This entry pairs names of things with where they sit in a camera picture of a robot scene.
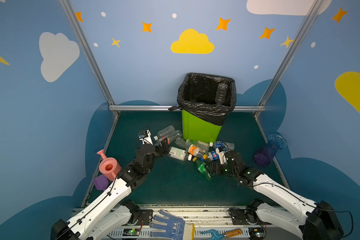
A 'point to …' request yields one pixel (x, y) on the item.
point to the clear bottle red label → (170, 137)
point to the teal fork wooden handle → (234, 232)
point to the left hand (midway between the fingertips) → (161, 140)
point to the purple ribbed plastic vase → (264, 155)
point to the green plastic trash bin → (194, 128)
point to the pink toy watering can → (109, 167)
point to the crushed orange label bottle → (192, 149)
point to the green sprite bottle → (202, 168)
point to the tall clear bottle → (221, 94)
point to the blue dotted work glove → (176, 228)
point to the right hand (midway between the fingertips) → (212, 163)
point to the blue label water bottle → (229, 146)
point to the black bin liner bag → (196, 96)
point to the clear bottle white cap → (164, 132)
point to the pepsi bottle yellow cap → (205, 156)
